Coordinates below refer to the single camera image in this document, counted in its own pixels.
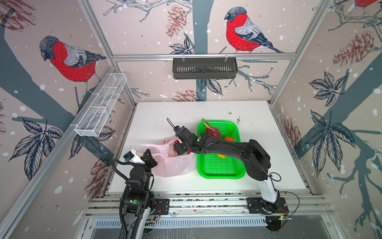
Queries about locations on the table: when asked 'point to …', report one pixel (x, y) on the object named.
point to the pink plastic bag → (168, 165)
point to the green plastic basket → (209, 166)
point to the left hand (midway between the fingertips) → (152, 146)
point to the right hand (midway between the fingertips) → (179, 143)
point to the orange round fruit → (229, 139)
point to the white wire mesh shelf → (98, 110)
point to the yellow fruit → (221, 156)
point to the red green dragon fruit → (213, 132)
